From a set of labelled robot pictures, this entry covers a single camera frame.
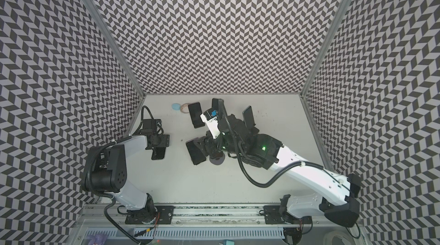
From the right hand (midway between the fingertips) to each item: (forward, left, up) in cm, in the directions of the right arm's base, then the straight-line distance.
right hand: (202, 144), depth 61 cm
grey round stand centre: (+6, -3, -29) cm, 29 cm away
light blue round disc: (+45, +26, -30) cm, 60 cm away
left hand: (+19, +30, -30) cm, 46 cm away
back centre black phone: (+34, -4, -17) cm, 38 cm away
